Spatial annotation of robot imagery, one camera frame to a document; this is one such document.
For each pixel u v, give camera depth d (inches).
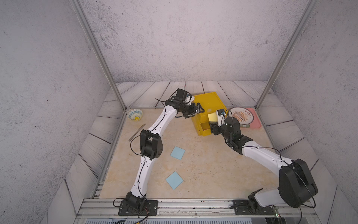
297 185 16.6
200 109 33.1
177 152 37.0
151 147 23.8
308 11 28.5
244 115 45.0
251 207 25.6
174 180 32.7
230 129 25.1
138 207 25.4
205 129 35.1
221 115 28.6
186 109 32.3
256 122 43.5
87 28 30.5
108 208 29.6
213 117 33.0
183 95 30.6
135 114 45.2
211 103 36.8
